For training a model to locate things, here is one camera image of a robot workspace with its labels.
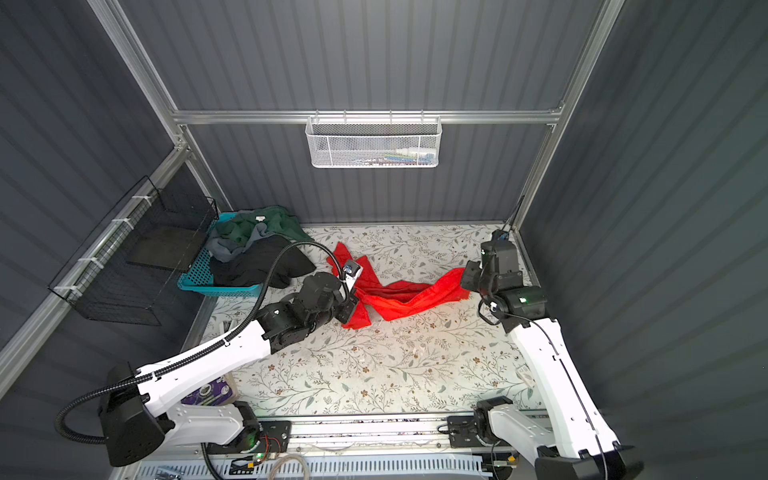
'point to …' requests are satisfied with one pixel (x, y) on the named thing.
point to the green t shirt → (237, 228)
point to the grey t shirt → (225, 251)
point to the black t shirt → (253, 267)
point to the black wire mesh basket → (128, 271)
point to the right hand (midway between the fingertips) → (477, 269)
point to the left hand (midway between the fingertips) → (354, 288)
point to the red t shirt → (395, 299)
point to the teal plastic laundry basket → (201, 275)
